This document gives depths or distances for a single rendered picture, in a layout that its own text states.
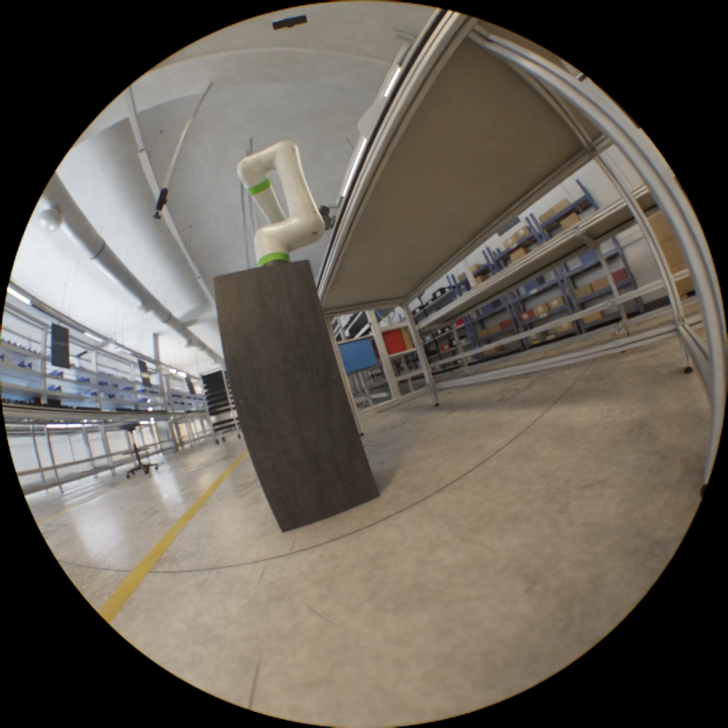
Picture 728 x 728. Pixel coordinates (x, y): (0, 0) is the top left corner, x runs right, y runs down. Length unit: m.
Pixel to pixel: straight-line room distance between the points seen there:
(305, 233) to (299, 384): 0.55
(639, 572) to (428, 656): 0.29
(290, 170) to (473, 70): 0.74
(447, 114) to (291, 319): 0.78
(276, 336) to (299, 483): 0.42
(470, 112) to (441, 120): 0.10
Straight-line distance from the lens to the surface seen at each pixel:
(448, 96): 0.80
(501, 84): 0.87
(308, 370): 0.69
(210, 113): 3.69
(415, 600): 0.44
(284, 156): 1.12
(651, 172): 0.46
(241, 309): 0.75
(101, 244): 4.49
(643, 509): 0.53
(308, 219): 0.94
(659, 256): 1.15
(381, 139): 0.72
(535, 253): 2.07
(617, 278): 4.21
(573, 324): 4.43
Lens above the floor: 0.35
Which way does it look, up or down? 5 degrees up
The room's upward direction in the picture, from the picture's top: 17 degrees counter-clockwise
